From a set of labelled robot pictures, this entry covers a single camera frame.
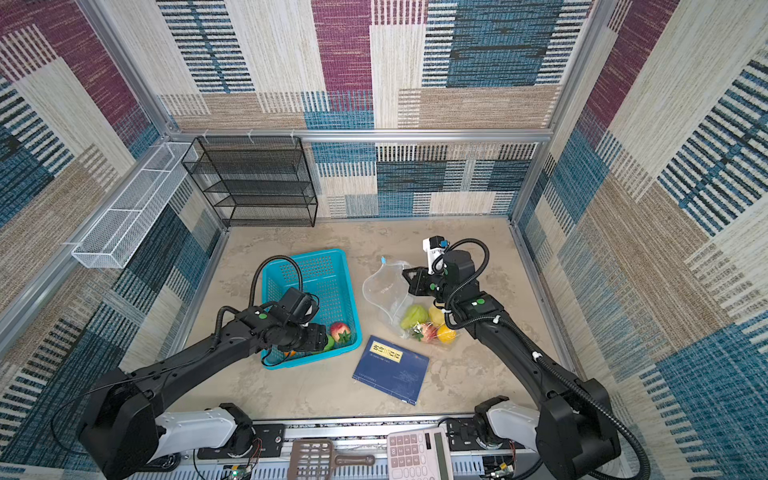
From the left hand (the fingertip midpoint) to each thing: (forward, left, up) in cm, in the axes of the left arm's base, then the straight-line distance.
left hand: (319, 337), depth 82 cm
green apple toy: (-1, -3, -1) cm, 4 cm away
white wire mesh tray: (+12, +45, +26) cm, 53 cm away
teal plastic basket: (+26, +2, -8) cm, 27 cm away
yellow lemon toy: (+2, -36, -4) cm, 36 cm away
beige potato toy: (+7, -33, -3) cm, 34 cm away
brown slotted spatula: (-27, -1, -8) cm, 28 cm away
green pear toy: (+7, -27, -2) cm, 28 cm away
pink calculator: (-26, -26, -5) cm, 38 cm away
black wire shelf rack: (+55, +28, +10) cm, 63 cm away
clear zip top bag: (+13, -19, +3) cm, 23 cm away
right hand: (+10, -23, +13) cm, 28 cm away
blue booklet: (-7, -20, -7) cm, 22 cm away
